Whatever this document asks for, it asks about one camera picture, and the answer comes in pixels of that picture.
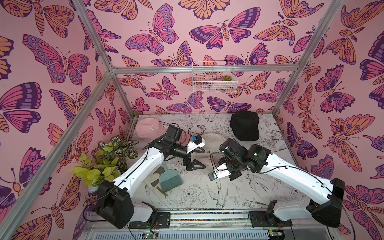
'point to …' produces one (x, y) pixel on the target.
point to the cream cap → (212, 142)
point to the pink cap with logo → (148, 129)
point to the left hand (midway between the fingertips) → (204, 157)
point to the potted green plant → (106, 163)
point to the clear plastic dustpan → (153, 182)
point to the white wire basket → (216, 82)
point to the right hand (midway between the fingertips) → (220, 165)
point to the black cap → (244, 124)
